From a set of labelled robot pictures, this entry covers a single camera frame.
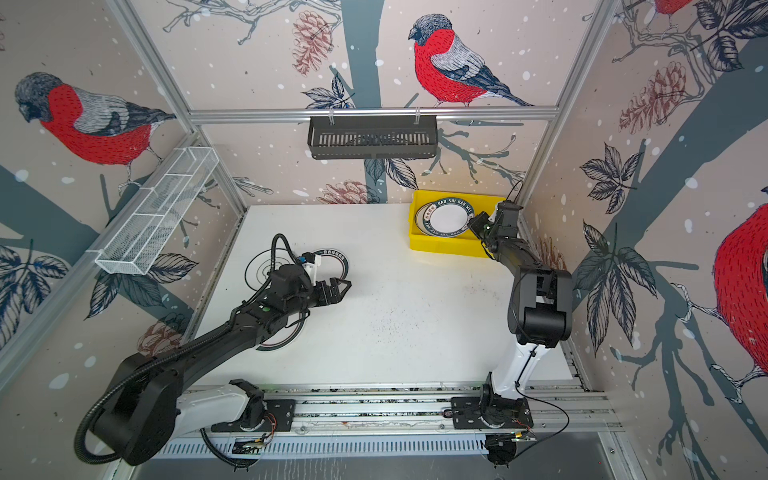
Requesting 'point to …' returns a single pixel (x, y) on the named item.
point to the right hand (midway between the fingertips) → (469, 219)
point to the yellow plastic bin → (466, 242)
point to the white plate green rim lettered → (443, 217)
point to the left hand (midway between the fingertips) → (340, 286)
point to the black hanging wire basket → (355, 137)
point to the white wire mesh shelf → (146, 229)
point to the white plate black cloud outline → (258, 269)
